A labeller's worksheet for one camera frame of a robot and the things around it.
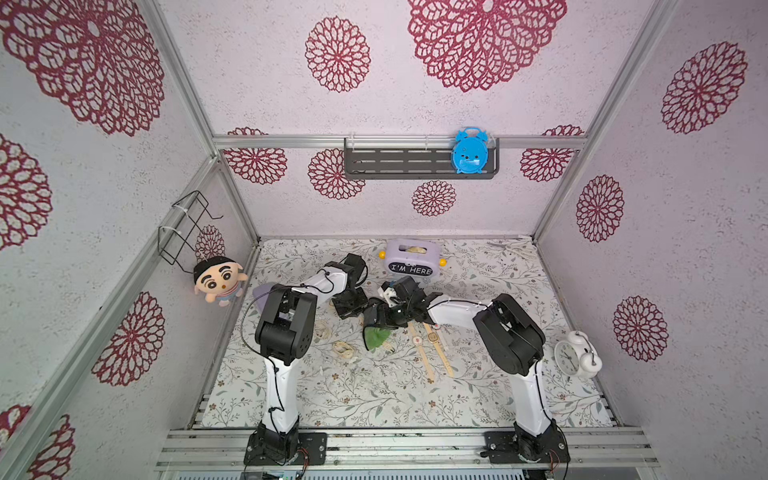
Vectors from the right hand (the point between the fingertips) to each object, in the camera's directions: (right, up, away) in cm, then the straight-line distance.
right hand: (369, 321), depth 94 cm
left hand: (-3, +2, +5) cm, 6 cm away
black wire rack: (-48, +25, -19) cm, 57 cm away
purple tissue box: (+15, +20, +9) cm, 26 cm away
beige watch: (-15, -3, 0) cm, 15 cm away
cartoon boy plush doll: (-42, +14, -11) cm, 45 cm away
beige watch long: (+15, -5, -2) cm, 16 cm away
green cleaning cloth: (+2, -4, -4) cm, 6 cm away
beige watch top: (-8, -8, -3) cm, 11 cm away
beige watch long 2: (+20, -5, -2) cm, 21 cm away
